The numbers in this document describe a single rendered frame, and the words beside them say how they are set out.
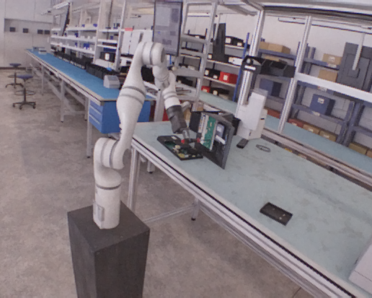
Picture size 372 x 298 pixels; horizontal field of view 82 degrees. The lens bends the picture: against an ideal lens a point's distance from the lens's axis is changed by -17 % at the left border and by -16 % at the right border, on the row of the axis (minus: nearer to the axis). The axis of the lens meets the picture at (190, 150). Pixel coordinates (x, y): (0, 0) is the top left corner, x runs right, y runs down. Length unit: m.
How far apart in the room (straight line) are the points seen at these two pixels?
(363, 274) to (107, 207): 0.83
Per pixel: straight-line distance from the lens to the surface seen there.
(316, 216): 1.08
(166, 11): 2.44
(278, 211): 0.99
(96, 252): 0.89
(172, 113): 1.17
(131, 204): 1.85
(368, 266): 0.81
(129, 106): 0.85
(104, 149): 0.80
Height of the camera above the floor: 1.48
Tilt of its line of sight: 22 degrees down
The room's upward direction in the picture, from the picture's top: 11 degrees clockwise
